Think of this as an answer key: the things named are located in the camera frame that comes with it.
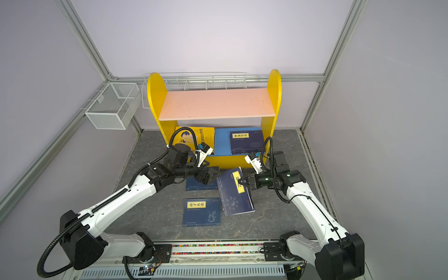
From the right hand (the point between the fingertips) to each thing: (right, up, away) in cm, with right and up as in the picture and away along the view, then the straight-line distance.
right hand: (240, 181), depth 74 cm
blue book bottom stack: (-17, -17, +10) cm, 26 cm away
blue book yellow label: (-25, -6, +19) cm, 32 cm away
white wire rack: (-23, +51, +19) cm, 59 cm away
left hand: (-11, +5, -1) cm, 12 cm away
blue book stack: (+4, +17, +20) cm, 26 cm away
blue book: (-2, -6, -1) cm, 7 cm away
